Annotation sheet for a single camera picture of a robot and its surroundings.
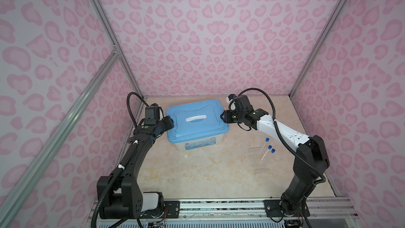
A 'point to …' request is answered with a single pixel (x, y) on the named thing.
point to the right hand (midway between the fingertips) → (223, 114)
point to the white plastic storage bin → (213, 141)
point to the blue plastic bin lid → (196, 120)
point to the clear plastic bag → (260, 160)
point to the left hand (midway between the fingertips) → (171, 119)
